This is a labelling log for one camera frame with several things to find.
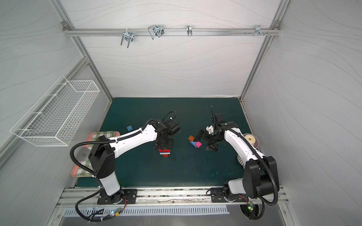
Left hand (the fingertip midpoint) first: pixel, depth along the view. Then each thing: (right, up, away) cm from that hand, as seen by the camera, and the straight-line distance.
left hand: (167, 148), depth 82 cm
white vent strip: (+20, -28, -11) cm, 36 cm away
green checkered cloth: (-50, -13, -1) cm, 51 cm away
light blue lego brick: (+16, 0, +11) cm, 19 cm away
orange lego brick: (+14, +4, +11) cm, 18 cm away
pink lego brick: (+19, 0, +9) cm, 21 cm away
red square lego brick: (-2, -6, +5) cm, 8 cm away
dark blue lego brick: (-2, -3, +2) cm, 4 cm away
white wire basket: (-54, +18, -14) cm, 59 cm away
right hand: (+19, +3, 0) cm, 20 cm away
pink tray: (-55, -13, -1) cm, 56 cm away
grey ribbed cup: (+43, -7, -1) cm, 43 cm away
